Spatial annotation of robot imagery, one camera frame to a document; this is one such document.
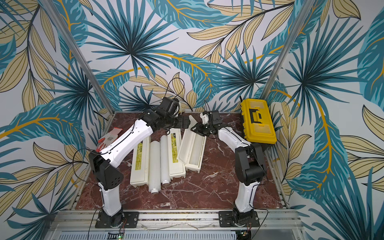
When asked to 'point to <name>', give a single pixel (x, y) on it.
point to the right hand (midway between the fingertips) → (192, 129)
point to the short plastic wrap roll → (165, 170)
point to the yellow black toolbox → (257, 122)
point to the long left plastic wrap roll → (155, 167)
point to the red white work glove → (102, 142)
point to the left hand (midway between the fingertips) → (182, 124)
